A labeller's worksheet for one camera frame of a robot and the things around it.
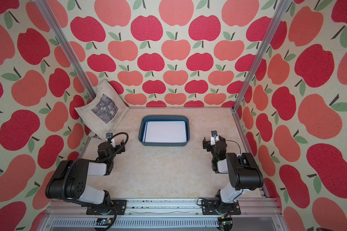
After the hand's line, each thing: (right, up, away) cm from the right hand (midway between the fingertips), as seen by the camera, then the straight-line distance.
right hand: (214, 139), depth 94 cm
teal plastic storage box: (-35, +15, +15) cm, 41 cm away
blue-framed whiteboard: (-33, +4, +10) cm, 35 cm away
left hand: (-65, -1, 0) cm, 65 cm away
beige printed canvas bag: (-80, +17, +11) cm, 82 cm away
